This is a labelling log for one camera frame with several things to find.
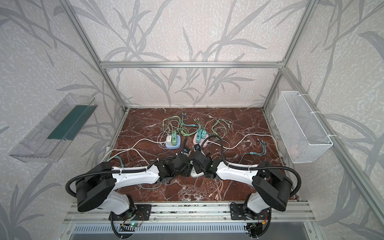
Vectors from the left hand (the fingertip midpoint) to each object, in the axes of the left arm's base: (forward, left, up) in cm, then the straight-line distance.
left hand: (190, 161), depth 87 cm
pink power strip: (+14, -7, -1) cm, 16 cm away
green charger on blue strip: (+14, +11, +3) cm, 18 cm away
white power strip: (-8, -2, +3) cm, 9 cm away
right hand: (+3, -5, 0) cm, 5 cm away
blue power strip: (+11, +12, -4) cm, 16 cm away
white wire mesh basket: (-2, -49, +30) cm, 57 cm away
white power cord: (+10, +40, -5) cm, 41 cm away
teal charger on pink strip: (+18, -6, +2) cm, 19 cm away
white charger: (+13, +14, +4) cm, 19 cm away
